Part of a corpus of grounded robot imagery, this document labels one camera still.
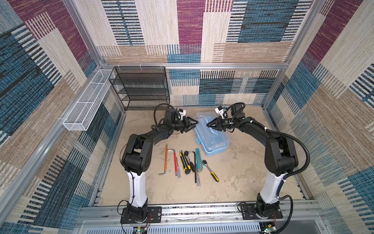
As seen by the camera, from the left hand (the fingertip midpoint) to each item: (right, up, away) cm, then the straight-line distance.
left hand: (198, 122), depth 90 cm
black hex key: (-2, -26, -1) cm, 26 cm away
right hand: (+6, -3, -2) cm, 7 cm away
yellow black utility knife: (-8, -24, 0) cm, 26 cm away
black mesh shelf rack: (-40, +25, +19) cm, 51 cm away
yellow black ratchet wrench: (+9, -31, -6) cm, 32 cm away
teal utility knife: (+1, -26, -1) cm, 26 cm away
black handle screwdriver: (-4, -26, -1) cm, 26 cm away
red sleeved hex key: (-14, -24, +1) cm, 28 cm away
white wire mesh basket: (-73, +3, +1) cm, 73 cm away
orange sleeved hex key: (-20, -24, +1) cm, 31 cm away
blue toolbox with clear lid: (+9, -13, -1) cm, 16 cm away
